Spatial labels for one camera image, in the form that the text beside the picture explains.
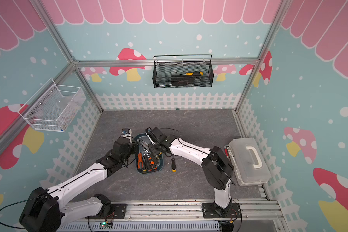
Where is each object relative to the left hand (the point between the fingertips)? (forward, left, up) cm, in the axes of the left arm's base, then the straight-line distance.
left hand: (136, 142), depth 85 cm
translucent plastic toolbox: (-13, -64, -1) cm, 65 cm away
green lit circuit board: (-39, +11, -16) cm, 44 cm away
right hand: (0, -11, -3) cm, 11 cm away
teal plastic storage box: (-6, -7, -8) cm, 12 cm away
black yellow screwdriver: (-10, -22, -12) cm, 27 cm away
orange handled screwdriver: (-8, -3, -7) cm, 11 cm away
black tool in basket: (+33, -27, +21) cm, 47 cm away
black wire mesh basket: (+43, -28, +22) cm, 56 cm away
